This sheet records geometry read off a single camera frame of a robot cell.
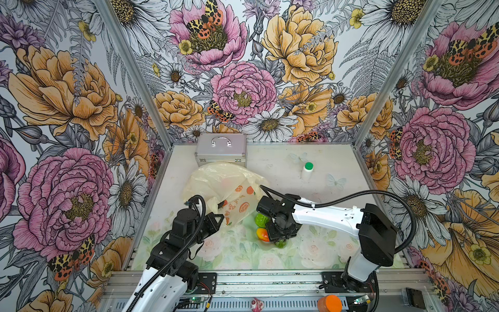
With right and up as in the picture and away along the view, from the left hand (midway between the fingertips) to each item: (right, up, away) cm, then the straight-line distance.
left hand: (224, 222), depth 75 cm
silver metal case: (-5, +30, +24) cm, 39 cm away
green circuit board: (+51, -27, -4) cm, 58 cm away
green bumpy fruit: (+15, -2, +9) cm, 18 cm away
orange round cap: (+36, -23, -11) cm, 44 cm away
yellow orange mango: (+15, -7, +7) cm, 18 cm away
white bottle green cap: (+38, +18, +24) cm, 49 cm away
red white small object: (+13, -25, -9) cm, 29 cm away
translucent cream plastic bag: (-1, +11, +14) cm, 18 cm away
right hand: (+22, -9, +2) cm, 24 cm away
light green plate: (+10, -6, +9) cm, 15 cm away
